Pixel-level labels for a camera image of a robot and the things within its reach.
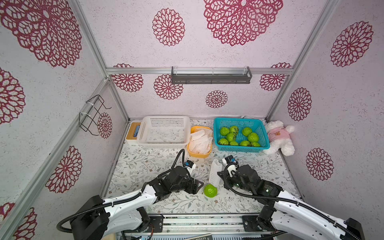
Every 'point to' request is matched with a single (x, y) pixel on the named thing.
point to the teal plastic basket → (241, 134)
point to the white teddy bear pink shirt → (279, 138)
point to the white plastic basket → (163, 132)
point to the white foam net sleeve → (216, 166)
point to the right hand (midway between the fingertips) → (217, 172)
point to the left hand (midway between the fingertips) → (198, 183)
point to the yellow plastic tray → (195, 155)
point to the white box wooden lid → (132, 136)
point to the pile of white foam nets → (200, 140)
